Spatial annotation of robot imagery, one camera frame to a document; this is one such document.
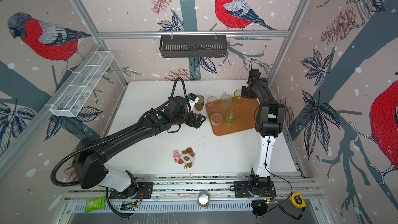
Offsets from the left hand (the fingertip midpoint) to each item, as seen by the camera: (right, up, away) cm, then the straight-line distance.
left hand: (199, 115), depth 76 cm
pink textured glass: (+10, -5, +16) cm, 20 cm away
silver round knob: (+2, -33, -14) cm, 36 cm away
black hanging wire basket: (-6, +45, +30) cm, 55 cm away
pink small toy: (-13, -23, +6) cm, 27 cm away
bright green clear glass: (+19, -2, +18) cm, 26 cm away
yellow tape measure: (+45, -38, -7) cm, 59 cm away
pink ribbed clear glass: (+8, +6, +28) cm, 30 cm away
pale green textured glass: (+18, +7, +28) cm, 34 cm away
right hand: (+30, +10, +25) cm, 41 cm away
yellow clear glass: (+26, +8, +31) cm, 41 cm away
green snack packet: (-48, -40, -7) cm, 63 cm away
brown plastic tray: (+22, -4, +17) cm, 28 cm away
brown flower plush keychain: (-7, -24, +5) cm, 25 cm away
